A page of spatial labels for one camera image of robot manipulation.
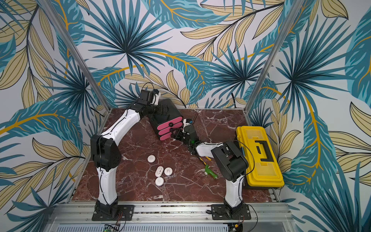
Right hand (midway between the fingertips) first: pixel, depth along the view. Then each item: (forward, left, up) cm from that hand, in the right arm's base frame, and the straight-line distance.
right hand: (173, 129), depth 93 cm
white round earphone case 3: (-29, +8, -9) cm, 32 cm away
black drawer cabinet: (+7, +3, +4) cm, 9 cm away
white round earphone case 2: (-23, +3, -9) cm, 26 cm away
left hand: (+9, +7, +9) cm, 15 cm away
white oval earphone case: (-23, +9, -9) cm, 27 cm away
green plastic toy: (-24, -21, -10) cm, 34 cm away
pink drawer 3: (-1, +5, -7) cm, 9 cm away
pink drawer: (+1, +2, +5) cm, 6 cm away
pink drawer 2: (+1, +3, -1) cm, 4 cm away
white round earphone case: (-15, +14, -9) cm, 23 cm away
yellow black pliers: (-17, -18, -11) cm, 27 cm away
